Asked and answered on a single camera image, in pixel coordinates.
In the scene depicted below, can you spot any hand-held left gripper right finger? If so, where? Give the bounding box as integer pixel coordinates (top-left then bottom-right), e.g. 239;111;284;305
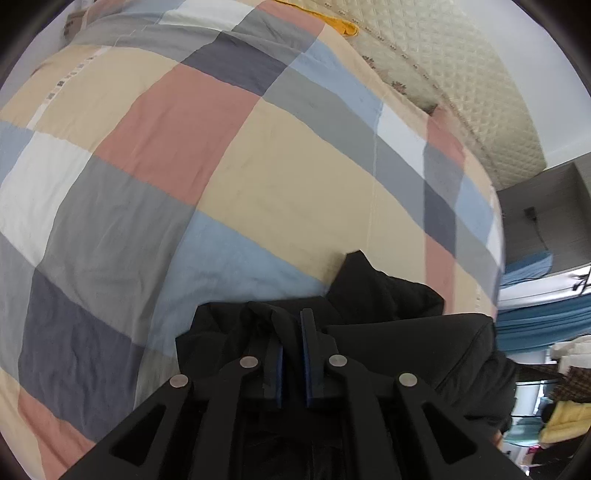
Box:
300;308;532;480

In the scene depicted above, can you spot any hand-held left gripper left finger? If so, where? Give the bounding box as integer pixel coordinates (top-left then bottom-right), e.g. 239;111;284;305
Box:
60;339;284;480

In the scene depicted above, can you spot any black puffer jacket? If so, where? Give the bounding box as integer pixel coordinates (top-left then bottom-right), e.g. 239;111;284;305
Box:
175;250;519;480

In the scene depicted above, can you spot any teal hanging garment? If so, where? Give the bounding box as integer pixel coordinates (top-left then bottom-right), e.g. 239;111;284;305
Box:
503;421;546;447

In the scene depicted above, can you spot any checked patchwork quilt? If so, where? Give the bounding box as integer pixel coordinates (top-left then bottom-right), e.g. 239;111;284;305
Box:
0;0;507;480

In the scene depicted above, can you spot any blue curtain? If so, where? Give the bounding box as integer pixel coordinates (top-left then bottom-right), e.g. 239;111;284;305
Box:
496;295;591;354

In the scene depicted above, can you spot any blue padded cloth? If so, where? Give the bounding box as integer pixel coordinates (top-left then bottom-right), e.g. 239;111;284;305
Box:
501;251;555;287

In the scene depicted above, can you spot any yellow hanging garment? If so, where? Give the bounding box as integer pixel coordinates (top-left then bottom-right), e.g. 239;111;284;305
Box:
539;399;591;445

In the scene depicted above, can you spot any white hanging garment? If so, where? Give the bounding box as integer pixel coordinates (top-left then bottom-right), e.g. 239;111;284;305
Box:
547;336;591;370

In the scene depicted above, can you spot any brown patterned hanging garment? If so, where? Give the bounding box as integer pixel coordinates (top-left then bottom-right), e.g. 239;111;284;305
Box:
549;364;591;402

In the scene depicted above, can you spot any cardboard box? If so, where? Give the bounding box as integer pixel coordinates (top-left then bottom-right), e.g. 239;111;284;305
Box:
64;8;94;45

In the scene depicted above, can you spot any black cable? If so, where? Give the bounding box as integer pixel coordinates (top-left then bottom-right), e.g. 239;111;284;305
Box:
532;219;549;254

